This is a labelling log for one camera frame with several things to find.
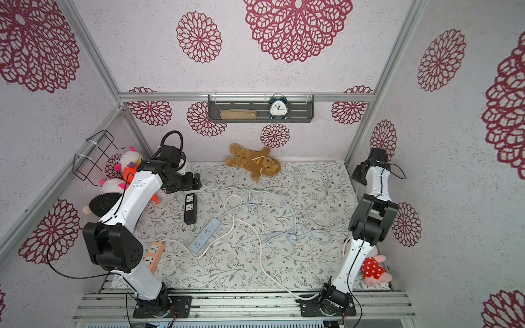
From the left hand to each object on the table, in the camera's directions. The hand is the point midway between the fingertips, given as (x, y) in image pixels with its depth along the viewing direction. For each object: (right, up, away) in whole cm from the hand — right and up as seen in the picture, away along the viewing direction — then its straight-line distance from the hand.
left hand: (192, 187), depth 86 cm
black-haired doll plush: (-30, -6, -10) cm, 32 cm away
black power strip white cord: (-4, -11, +12) cm, 17 cm away
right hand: (+77, +7, +10) cm, 78 cm away
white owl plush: (-32, +14, +10) cm, 36 cm away
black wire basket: (-35, +19, -4) cm, 40 cm away
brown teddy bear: (+27, +13, +26) cm, 40 cm away
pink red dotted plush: (+71, -31, -9) cm, 78 cm away
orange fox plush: (-28, +6, +2) cm, 29 cm away
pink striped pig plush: (-31, +1, -3) cm, 31 cm away
